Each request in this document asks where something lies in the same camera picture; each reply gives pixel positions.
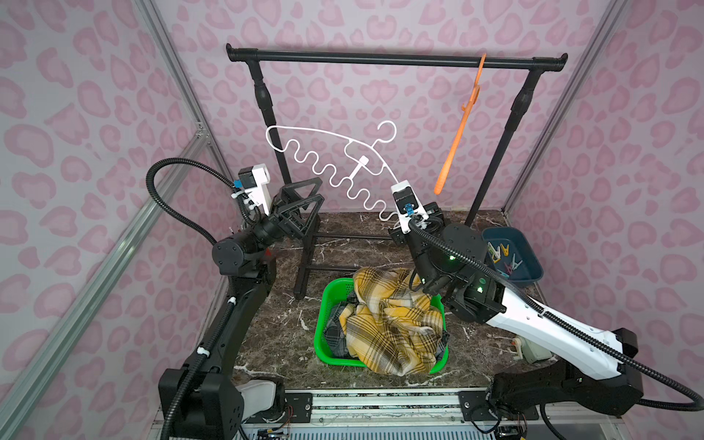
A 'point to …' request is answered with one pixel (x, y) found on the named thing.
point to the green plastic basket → (335, 290)
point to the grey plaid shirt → (335, 337)
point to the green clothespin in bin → (491, 251)
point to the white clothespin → (496, 254)
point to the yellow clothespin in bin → (505, 250)
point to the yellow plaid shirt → (393, 324)
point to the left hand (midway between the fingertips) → (325, 199)
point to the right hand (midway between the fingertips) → (403, 193)
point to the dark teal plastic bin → (512, 254)
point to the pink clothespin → (509, 269)
